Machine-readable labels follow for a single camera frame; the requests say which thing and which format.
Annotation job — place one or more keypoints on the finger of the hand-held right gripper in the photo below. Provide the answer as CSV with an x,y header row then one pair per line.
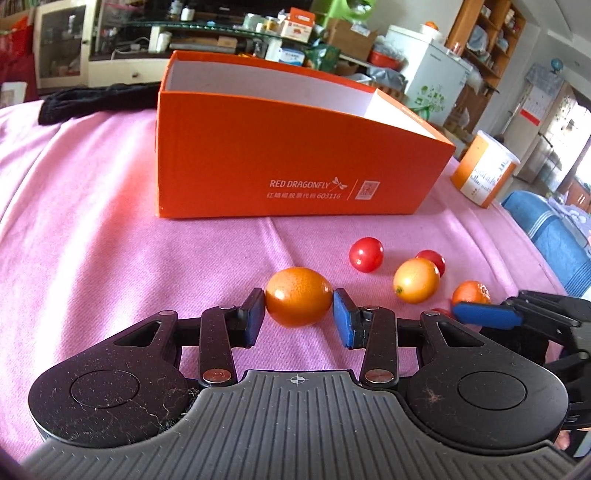
x,y
485,314

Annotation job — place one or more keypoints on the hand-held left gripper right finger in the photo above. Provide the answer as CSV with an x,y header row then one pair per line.
x,y
344,323

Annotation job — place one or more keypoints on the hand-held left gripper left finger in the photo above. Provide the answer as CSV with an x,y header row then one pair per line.
x,y
253,318

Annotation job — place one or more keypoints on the small tangerine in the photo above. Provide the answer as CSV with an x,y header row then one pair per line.
x,y
471,292

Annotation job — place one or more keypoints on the large orange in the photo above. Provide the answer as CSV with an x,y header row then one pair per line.
x,y
298,297

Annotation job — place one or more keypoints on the orange cardboard box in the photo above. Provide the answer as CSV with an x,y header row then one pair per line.
x,y
277,157

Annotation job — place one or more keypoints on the red cherry tomato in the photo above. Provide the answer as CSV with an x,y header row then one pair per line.
x,y
436,261
366,254

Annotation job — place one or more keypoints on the yellow-orange kumquat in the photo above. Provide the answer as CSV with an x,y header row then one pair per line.
x,y
415,280

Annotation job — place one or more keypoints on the blue sofa cover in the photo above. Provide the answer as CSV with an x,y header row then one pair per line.
x,y
549,230

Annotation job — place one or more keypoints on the orange canister with white label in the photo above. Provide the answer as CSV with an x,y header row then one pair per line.
x,y
482,175

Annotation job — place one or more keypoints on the pink floral tablecloth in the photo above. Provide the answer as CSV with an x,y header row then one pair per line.
x,y
92,230

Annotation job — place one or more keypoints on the white refrigerator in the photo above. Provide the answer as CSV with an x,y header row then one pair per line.
x,y
549,143

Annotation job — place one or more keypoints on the small globe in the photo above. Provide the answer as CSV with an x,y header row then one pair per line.
x,y
557,65

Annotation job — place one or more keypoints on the blue and white box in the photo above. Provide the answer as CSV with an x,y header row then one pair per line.
x,y
291,56

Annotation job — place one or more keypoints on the green snack bag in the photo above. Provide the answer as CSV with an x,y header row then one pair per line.
x,y
323,57

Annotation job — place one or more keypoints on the red plastic basin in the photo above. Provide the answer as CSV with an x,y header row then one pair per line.
x,y
387,59

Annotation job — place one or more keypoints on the black cloth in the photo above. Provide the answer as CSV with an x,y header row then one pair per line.
x,y
92,104

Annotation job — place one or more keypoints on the wooden shelf unit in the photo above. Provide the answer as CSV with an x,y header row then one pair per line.
x,y
489,41

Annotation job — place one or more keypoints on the brown cardboard box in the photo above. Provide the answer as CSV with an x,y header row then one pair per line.
x,y
351,39

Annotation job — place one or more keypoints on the white bowl with orange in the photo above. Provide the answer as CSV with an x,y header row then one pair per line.
x,y
429,28

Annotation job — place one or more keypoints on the white television stand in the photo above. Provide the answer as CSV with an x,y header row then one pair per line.
x,y
129,50

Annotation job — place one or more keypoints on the orange and white medicine box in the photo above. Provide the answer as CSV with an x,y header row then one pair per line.
x,y
298,26

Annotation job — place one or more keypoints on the green plastic shelf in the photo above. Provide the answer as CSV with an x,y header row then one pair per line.
x,y
341,9

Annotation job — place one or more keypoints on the glass door cabinet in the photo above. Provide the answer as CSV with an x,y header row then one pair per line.
x,y
62,41

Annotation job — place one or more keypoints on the wall calendar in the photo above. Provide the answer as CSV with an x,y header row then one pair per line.
x,y
535,106

